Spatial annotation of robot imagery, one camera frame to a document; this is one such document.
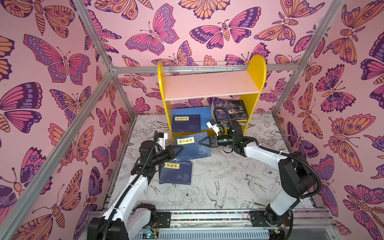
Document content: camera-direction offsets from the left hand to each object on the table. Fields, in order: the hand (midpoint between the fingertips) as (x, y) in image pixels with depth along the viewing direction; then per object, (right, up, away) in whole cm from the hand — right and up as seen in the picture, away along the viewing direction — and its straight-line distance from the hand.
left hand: (183, 147), depth 76 cm
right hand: (+8, +3, +1) cm, 9 cm away
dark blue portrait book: (+32, +21, +19) cm, 43 cm away
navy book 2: (+4, -1, +1) cm, 4 cm away
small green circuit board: (-16, -42, -4) cm, 45 cm away
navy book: (0, +13, +19) cm, 23 cm away
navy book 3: (-6, -16, +12) cm, 21 cm away
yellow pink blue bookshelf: (+8, +30, +41) cm, 51 cm away
